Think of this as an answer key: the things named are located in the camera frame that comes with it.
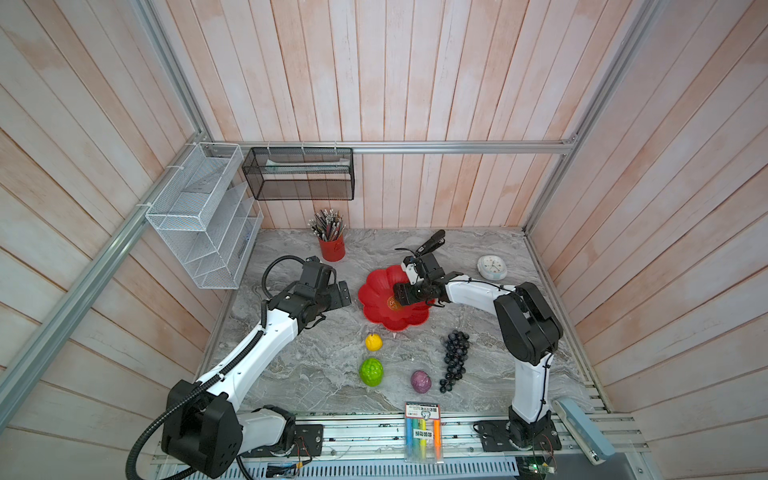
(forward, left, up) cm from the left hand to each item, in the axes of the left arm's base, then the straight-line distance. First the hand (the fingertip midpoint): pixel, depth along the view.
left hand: (333, 299), depth 83 cm
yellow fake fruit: (-8, -11, -10) cm, 17 cm away
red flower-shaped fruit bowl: (+6, -13, -14) cm, 20 cm away
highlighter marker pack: (-31, -24, -13) cm, 41 cm away
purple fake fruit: (-19, -24, -10) cm, 33 cm away
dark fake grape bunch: (-11, -36, -11) cm, 39 cm away
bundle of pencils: (+28, +5, +3) cm, 28 cm away
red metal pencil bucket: (+25, +3, -7) cm, 26 cm away
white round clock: (+21, -54, -13) cm, 60 cm away
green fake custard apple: (-18, -11, -8) cm, 22 cm away
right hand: (+11, -21, -12) cm, 27 cm away
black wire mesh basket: (+46, +15, +10) cm, 50 cm away
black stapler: (+34, -35, -12) cm, 51 cm away
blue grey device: (-33, -63, -9) cm, 72 cm away
